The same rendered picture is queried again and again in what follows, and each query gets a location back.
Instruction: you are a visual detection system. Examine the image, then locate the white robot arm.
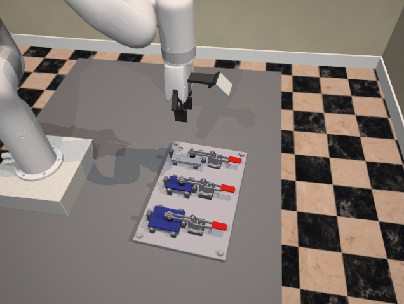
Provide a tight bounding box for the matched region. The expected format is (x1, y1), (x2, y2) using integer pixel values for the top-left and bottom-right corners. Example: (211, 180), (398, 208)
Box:
(0, 0), (232, 181)

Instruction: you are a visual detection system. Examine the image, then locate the blue flat metal blank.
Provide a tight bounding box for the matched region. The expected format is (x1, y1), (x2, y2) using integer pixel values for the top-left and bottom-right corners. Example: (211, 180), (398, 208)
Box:
(166, 176), (193, 196)

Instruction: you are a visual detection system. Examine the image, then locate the blue flat plate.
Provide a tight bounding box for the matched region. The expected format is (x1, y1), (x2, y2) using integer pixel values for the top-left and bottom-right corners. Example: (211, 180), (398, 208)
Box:
(147, 205), (185, 235)

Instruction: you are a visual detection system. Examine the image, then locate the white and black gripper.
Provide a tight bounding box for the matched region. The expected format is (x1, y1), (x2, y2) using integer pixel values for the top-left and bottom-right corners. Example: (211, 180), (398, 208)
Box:
(162, 57), (196, 123)

